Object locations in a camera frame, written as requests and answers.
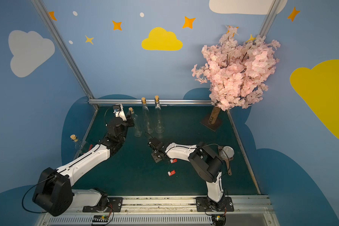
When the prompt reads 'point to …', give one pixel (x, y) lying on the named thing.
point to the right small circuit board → (219, 220)
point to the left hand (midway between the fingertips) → (127, 110)
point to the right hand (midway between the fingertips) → (160, 153)
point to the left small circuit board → (100, 218)
